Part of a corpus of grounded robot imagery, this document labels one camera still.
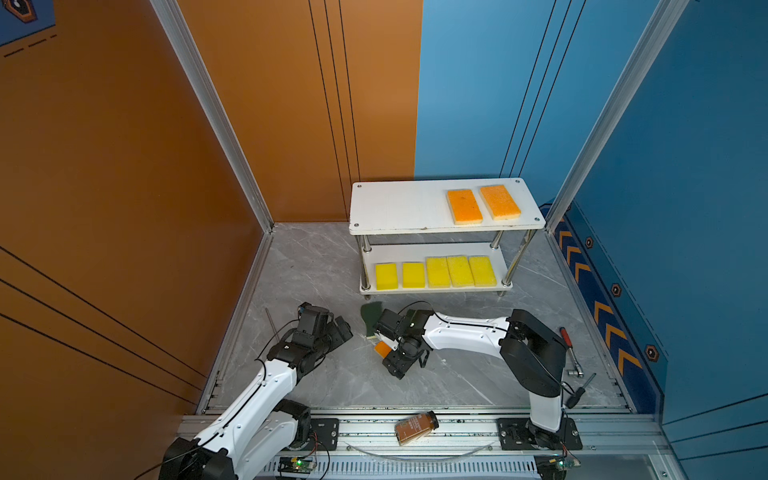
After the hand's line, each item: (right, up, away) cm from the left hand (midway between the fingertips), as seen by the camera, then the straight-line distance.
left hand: (340, 330), depth 85 cm
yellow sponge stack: (+22, +15, +9) cm, 28 cm away
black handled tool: (+62, -17, -8) cm, 65 cm away
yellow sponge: (+13, +15, +9) cm, 22 cm away
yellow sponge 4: (+45, +16, +12) cm, 49 cm away
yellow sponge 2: (+30, +16, +11) cm, 35 cm away
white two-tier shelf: (+34, +29, +31) cm, 54 cm away
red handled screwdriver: (+66, -10, -4) cm, 67 cm away
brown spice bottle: (+20, -20, -14) cm, 32 cm away
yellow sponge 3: (+37, +16, +11) cm, 42 cm away
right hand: (+17, -9, 0) cm, 19 cm away
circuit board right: (+54, -29, -15) cm, 63 cm away
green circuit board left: (-8, -28, -15) cm, 33 cm away
